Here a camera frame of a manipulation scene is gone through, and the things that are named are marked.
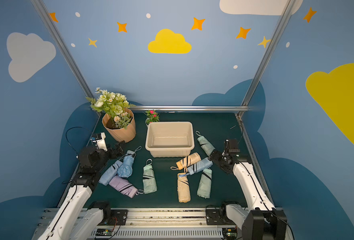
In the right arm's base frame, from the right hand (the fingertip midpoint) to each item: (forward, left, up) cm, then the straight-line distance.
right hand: (217, 158), depth 84 cm
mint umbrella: (+14, +4, -8) cm, 16 cm away
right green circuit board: (-34, -6, -14) cm, 37 cm away
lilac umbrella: (-17, +51, -7) cm, 54 cm away
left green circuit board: (-37, +56, -11) cm, 69 cm away
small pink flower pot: (+28, +42, +4) cm, 50 cm away
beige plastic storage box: (+19, +30, -12) cm, 37 cm away
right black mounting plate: (-28, 0, -10) cm, 29 cm away
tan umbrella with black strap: (-1, +19, -8) cm, 21 cm away
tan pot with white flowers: (+21, +62, +9) cm, 66 cm away
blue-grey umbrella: (-2, +9, -7) cm, 11 cm away
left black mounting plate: (-31, +50, -8) cm, 59 cm away
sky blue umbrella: (-8, +53, -5) cm, 54 cm away
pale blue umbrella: (-10, +62, -7) cm, 63 cm away
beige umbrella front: (-15, +18, -9) cm, 25 cm away
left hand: (+1, +55, +11) cm, 57 cm away
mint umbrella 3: (-14, +38, -8) cm, 41 cm away
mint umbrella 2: (-14, +7, -9) cm, 18 cm away
